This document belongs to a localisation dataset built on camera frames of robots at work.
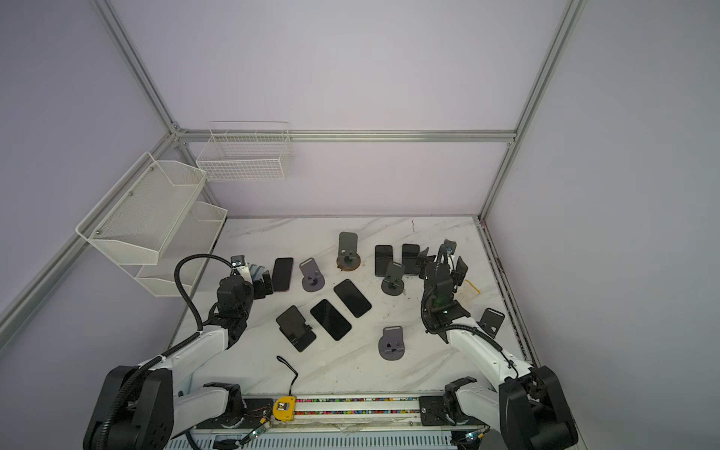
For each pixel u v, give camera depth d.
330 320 0.91
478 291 0.98
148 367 0.44
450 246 0.67
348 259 1.02
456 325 0.58
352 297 0.96
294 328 0.82
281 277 1.03
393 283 0.96
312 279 0.96
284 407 0.73
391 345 0.80
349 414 0.75
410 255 1.05
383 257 1.08
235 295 0.66
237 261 0.75
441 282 0.60
